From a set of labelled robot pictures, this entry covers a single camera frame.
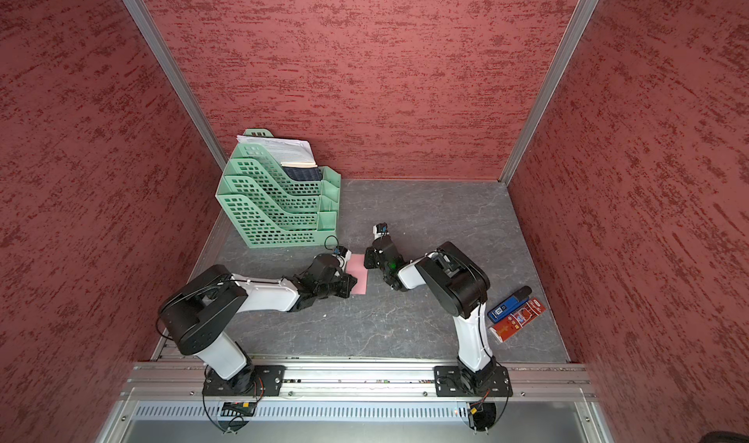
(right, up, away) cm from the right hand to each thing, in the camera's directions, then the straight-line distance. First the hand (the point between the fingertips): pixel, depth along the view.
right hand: (369, 252), depth 101 cm
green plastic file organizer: (-34, +15, -4) cm, 37 cm away
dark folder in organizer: (-24, +29, +3) cm, 38 cm away
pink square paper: (-4, -4, -9) cm, 10 cm away
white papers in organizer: (-27, +35, -4) cm, 44 cm away
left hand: (-5, -10, -9) cm, 14 cm away
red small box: (+41, -19, -18) cm, 49 cm away
